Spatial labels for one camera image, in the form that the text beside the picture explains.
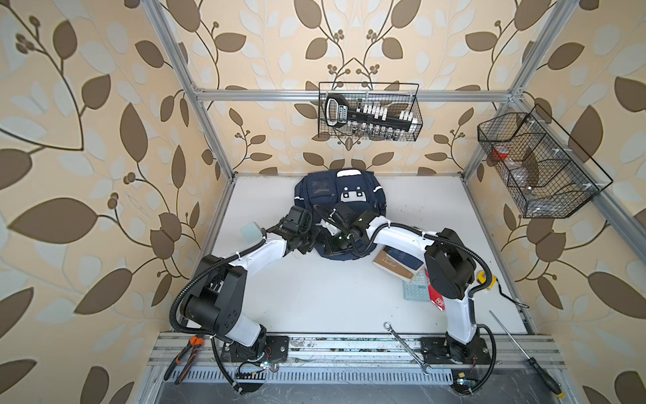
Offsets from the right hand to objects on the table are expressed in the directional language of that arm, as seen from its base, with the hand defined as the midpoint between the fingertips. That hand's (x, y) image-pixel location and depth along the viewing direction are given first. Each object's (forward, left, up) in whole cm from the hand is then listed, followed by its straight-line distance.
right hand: (324, 253), depth 87 cm
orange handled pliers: (-25, +39, -6) cm, 47 cm away
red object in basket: (+21, -59, +25) cm, 68 cm away
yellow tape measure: (-8, -55, -5) cm, 56 cm away
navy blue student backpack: (+32, -2, -2) cm, 32 cm away
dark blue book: (-5, -28, +2) cm, 28 cm away
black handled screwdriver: (-39, -62, -6) cm, 73 cm away
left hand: (+7, -1, +3) cm, 8 cm away
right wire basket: (+9, -67, +27) cm, 73 cm away
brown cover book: (-4, -25, -4) cm, 26 cm away
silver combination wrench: (-33, -29, -7) cm, 45 cm away
